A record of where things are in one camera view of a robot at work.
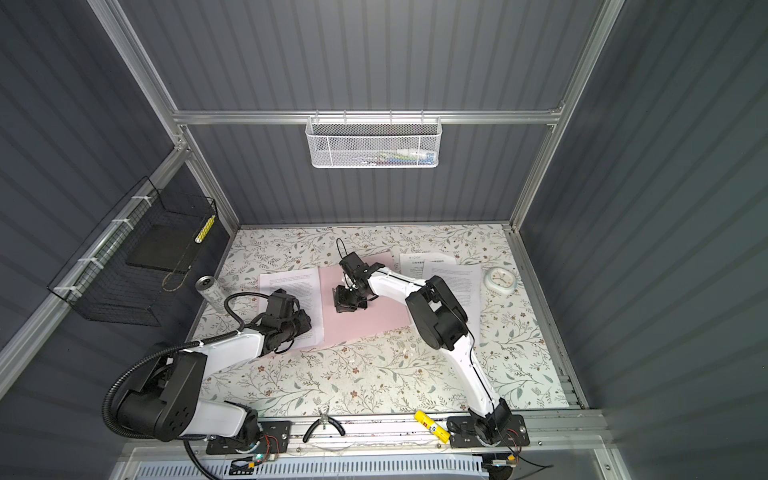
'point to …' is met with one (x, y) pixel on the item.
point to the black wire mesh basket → (133, 268)
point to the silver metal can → (213, 294)
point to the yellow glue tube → (435, 430)
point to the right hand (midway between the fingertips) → (341, 311)
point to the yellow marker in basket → (199, 237)
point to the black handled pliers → (323, 419)
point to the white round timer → (501, 281)
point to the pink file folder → (380, 315)
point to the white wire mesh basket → (373, 142)
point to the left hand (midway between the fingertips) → (307, 319)
